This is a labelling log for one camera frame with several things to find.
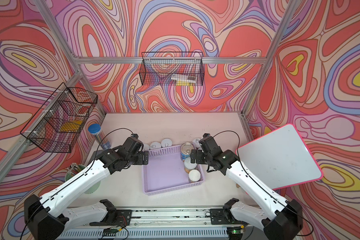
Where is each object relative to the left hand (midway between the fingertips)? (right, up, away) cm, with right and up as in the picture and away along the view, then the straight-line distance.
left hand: (142, 156), depth 79 cm
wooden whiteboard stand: (+53, -18, +5) cm, 56 cm away
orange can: (+25, -7, +5) cm, 26 cm away
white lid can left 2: (+11, +5, +17) cm, 21 cm away
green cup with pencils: (-32, -5, -6) cm, 33 cm away
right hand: (+31, -2, -1) cm, 31 cm away
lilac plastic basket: (+11, -12, +11) cm, 19 cm away
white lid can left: (+4, +4, +16) cm, 17 cm away
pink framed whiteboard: (+62, +2, -19) cm, 65 cm away
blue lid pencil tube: (-29, +13, +7) cm, 33 cm away
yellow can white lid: (+30, +5, +17) cm, 35 cm away
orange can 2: (+28, -11, +2) cm, 30 cm away
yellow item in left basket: (-32, +16, -7) cm, 37 cm away
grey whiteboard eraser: (-34, -2, +18) cm, 38 cm away
